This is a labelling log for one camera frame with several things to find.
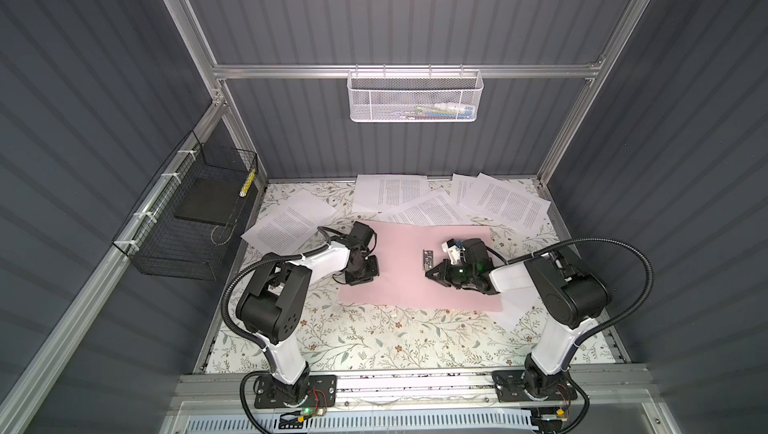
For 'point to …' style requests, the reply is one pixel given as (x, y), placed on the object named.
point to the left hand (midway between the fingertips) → (372, 280)
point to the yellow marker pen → (248, 183)
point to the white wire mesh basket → (414, 96)
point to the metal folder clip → (428, 259)
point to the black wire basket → (181, 228)
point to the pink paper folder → (405, 252)
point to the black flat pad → (210, 200)
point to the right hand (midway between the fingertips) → (431, 277)
